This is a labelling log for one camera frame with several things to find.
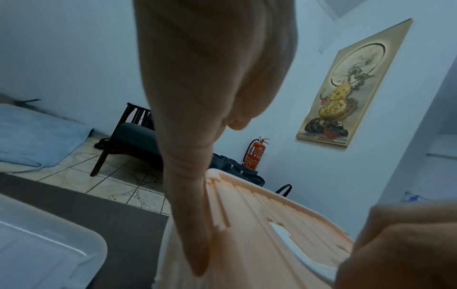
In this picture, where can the pair of black shoes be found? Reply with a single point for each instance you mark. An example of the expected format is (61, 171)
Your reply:
(101, 144)

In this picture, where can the gold framed wall picture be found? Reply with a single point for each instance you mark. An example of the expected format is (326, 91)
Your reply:
(353, 84)

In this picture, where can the blue-grey floor mat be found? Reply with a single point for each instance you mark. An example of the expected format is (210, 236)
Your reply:
(35, 132)

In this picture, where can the black chair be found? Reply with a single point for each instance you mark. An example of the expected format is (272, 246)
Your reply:
(135, 138)

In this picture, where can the person's right hand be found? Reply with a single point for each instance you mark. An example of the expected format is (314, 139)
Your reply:
(403, 248)

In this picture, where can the person's left hand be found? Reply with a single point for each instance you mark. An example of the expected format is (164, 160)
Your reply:
(200, 70)

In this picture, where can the small clear plastic bin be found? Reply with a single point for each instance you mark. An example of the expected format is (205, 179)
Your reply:
(257, 240)

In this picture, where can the red fire extinguisher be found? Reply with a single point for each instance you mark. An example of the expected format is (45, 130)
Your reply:
(255, 153)

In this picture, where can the white wall conduit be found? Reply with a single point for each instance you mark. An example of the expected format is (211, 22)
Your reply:
(325, 8)

